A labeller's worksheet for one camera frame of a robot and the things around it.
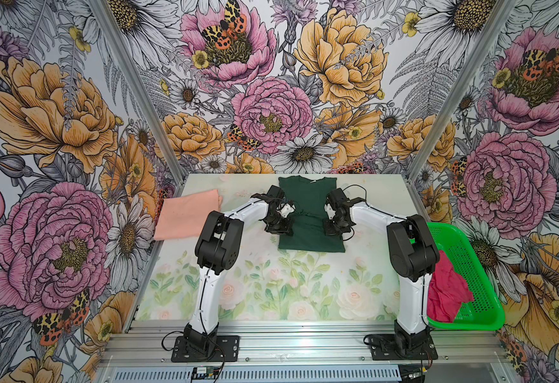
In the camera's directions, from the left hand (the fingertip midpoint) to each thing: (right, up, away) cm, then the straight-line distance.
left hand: (290, 237), depth 98 cm
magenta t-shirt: (+51, -14, -18) cm, 56 cm away
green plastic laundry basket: (+62, -21, -20) cm, 69 cm away
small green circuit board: (-25, -35, -27) cm, 51 cm away
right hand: (+16, +1, +1) cm, 16 cm away
